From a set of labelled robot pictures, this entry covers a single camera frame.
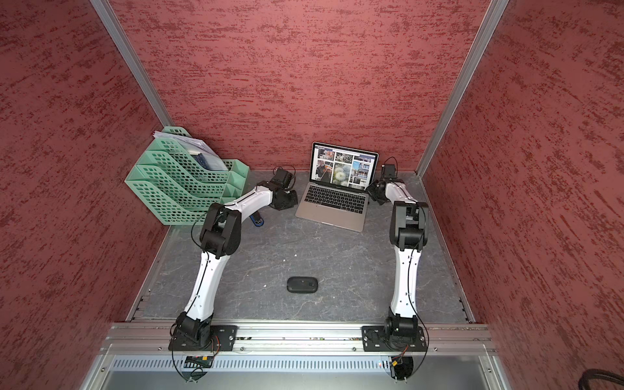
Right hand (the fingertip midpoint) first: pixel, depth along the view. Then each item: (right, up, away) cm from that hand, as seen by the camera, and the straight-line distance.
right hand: (368, 193), depth 112 cm
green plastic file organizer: (-84, +7, -9) cm, 85 cm away
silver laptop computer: (-13, +7, -1) cm, 15 cm away
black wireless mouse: (-29, -32, -28) cm, 52 cm away
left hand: (-34, -5, -5) cm, 35 cm away
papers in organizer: (-75, +16, -8) cm, 77 cm away
